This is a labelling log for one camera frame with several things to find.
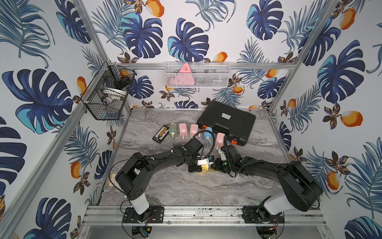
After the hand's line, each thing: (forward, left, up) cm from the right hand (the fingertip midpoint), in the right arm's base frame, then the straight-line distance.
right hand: (212, 166), depth 89 cm
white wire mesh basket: (+45, +9, +34) cm, 57 cm away
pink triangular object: (+41, +17, +35) cm, 56 cm away
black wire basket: (+25, +61, +31) cm, 73 cm away
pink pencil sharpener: (+23, +18, +6) cm, 30 cm away
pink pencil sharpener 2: (+22, +11, +7) cm, 26 cm away
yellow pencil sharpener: (-4, +5, +5) cm, 8 cm away
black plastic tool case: (+29, -19, +5) cm, 35 cm away
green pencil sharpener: (+23, +25, +6) cm, 34 cm away
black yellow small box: (+23, +34, +1) cm, 41 cm away
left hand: (0, +8, +3) cm, 8 cm away
